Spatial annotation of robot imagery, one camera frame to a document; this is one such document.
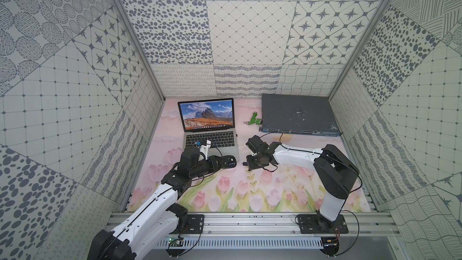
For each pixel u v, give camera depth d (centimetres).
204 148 75
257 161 77
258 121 105
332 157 49
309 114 108
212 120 101
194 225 74
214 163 73
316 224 66
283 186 84
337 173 47
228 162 79
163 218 60
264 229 74
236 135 102
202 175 69
